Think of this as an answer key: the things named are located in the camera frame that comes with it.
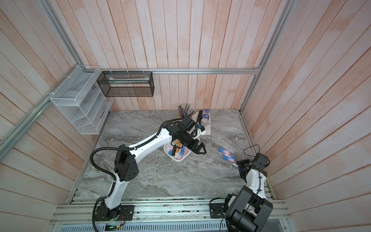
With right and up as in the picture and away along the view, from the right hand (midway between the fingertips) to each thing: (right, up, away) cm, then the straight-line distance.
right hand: (240, 162), depth 88 cm
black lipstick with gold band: (-41, +7, +8) cm, 42 cm away
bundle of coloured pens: (-36, +32, +16) cm, 51 cm away
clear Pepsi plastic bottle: (-19, +27, +20) cm, 39 cm away
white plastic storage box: (-40, +5, +8) cm, 41 cm away
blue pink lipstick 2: (-5, +2, +5) cm, 7 cm away
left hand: (-26, +9, -8) cm, 29 cm away
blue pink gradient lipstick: (-44, +5, +8) cm, 45 cm away
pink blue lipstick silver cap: (-37, +5, +8) cm, 38 cm away
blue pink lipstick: (-8, +6, +8) cm, 12 cm away
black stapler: (-22, +30, +21) cm, 43 cm away
